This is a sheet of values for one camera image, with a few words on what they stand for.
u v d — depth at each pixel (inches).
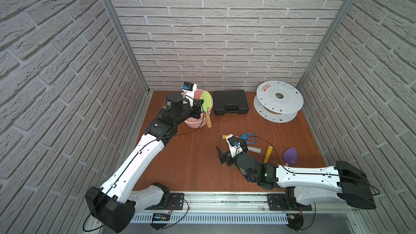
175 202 29.0
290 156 34.5
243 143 26.5
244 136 38.2
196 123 34.4
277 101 39.9
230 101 43.1
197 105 23.6
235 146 23.5
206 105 28.6
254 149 34.6
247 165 20.9
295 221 27.4
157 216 28.5
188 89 22.8
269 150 34.7
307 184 18.8
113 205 14.4
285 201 25.7
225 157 25.2
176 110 20.3
